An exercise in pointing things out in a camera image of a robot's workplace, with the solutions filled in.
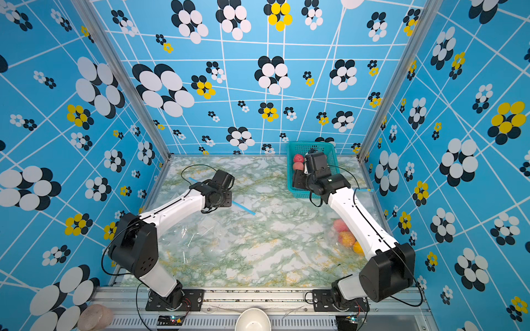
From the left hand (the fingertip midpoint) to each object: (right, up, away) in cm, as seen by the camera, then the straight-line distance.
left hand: (227, 197), depth 91 cm
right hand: (+32, +9, -10) cm, 35 cm away
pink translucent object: (-40, -38, -22) cm, 60 cm away
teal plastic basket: (+33, +25, +24) cm, 48 cm away
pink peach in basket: (+34, +15, +17) cm, 41 cm away
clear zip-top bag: (-8, -15, 0) cm, 17 cm away
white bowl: (+14, -38, -23) cm, 47 cm away
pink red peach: (+49, -12, -4) cm, 51 cm away
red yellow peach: (+51, -16, -8) cm, 54 cm away
